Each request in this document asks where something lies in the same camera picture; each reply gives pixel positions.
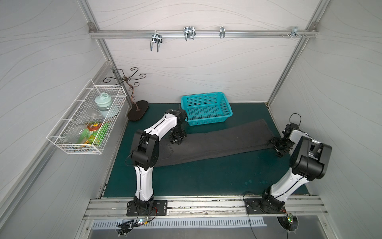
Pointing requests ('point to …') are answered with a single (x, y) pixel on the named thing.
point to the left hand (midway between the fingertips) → (181, 142)
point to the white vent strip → (176, 222)
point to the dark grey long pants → (242, 136)
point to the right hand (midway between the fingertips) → (273, 147)
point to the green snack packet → (94, 134)
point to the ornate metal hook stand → (127, 78)
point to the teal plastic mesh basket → (206, 108)
